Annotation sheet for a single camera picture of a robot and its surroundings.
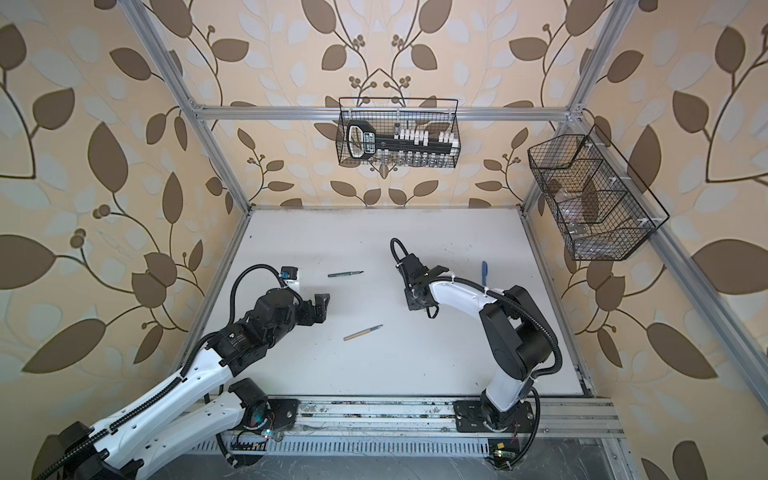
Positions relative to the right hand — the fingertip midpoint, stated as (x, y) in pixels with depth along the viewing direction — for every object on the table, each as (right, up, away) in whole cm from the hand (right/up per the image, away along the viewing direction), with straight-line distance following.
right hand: (422, 301), depth 92 cm
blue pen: (+22, +8, +10) cm, 26 cm away
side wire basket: (+43, +25, -18) cm, 53 cm away
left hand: (-29, +5, -14) cm, 33 cm away
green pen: (-26, +7, +10) cm, 29 cm away
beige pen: (-18, -9, -3) cm, 21 cm away
